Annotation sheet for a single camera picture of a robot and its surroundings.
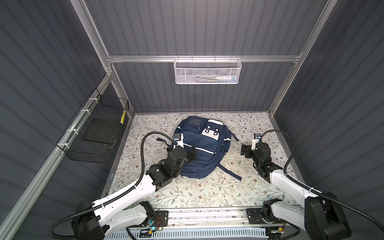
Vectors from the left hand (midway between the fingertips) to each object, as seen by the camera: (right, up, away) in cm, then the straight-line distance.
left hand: (187, 145), depth 76 cm
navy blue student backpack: (+14, +2, +16) cm, 21 cm away
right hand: (+39, -1, +12) cm, 40 cm away
